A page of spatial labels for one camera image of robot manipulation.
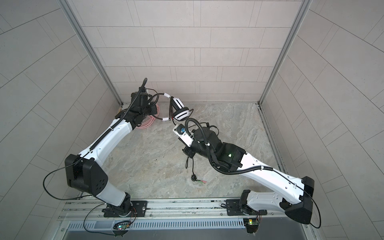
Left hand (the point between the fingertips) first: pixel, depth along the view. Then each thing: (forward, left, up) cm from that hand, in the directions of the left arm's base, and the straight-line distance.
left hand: (157, 101), depth 83 cm
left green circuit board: (-55, +9, -20) cm, 60 cm away
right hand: (-26, -15, +4) cm, 30 cm away
